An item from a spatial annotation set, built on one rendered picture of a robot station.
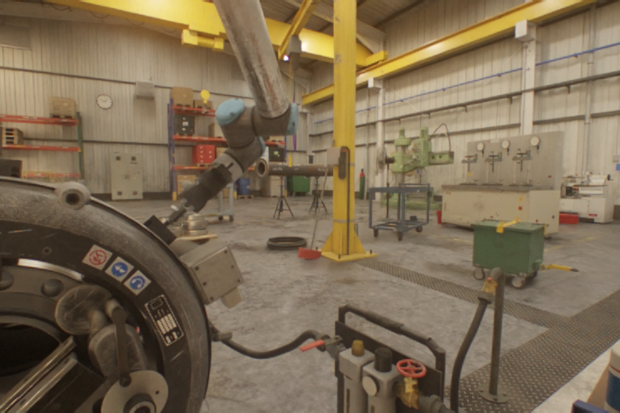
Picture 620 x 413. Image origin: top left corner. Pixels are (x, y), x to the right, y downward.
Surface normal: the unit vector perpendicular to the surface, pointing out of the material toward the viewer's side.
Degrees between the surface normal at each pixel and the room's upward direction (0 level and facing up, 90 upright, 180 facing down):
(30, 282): 90
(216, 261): 90
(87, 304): 90
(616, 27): 90
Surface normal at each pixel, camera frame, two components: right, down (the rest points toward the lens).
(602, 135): -0.85, 0.04
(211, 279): 0.61, 0.07
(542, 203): 0.36, 0.08
